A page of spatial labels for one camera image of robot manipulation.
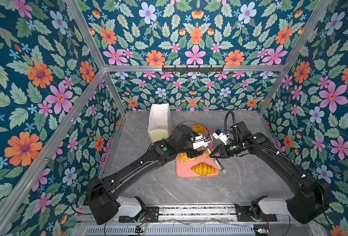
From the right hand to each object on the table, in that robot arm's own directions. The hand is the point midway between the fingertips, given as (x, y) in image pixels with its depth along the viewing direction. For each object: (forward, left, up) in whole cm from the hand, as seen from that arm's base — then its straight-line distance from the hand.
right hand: (211, 154), depth 73 cm
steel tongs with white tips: (-4, -2, +1) cm, 5 cm away
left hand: (+4, +4, +9) cm, 10 cm away
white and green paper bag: (+30, +31, -11) cm, 44 cm away
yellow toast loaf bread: (+28, +2, -13) cm, 31 cm away
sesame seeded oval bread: (0, +3, +1) cm, 3 cm away
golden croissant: (-1, +3, -16) cm, 16 cm away
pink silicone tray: (0, +14, -20) cm, 24 cm away
